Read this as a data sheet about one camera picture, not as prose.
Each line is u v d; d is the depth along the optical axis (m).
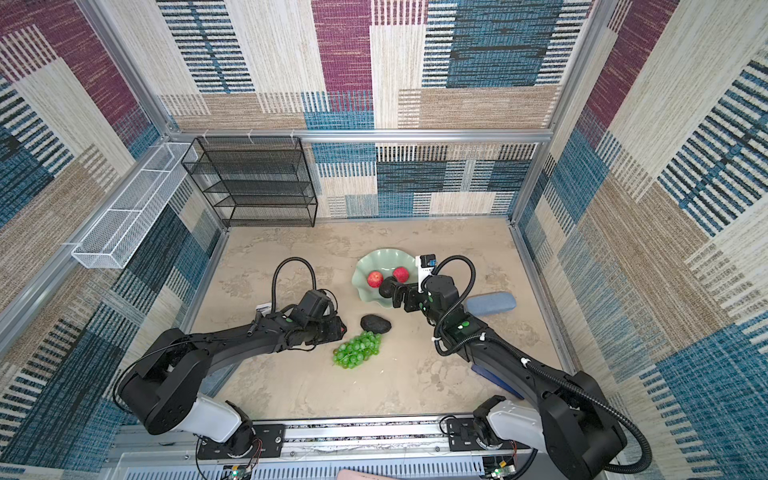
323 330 0.78
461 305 0.62
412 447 0.73
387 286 0.97
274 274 0.78
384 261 1.05
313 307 0.71
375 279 0.98
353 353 0.83
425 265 0.71
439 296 0.62
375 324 0.89
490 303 0.94
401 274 0.99
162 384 0.44
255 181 1.11
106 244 0.70
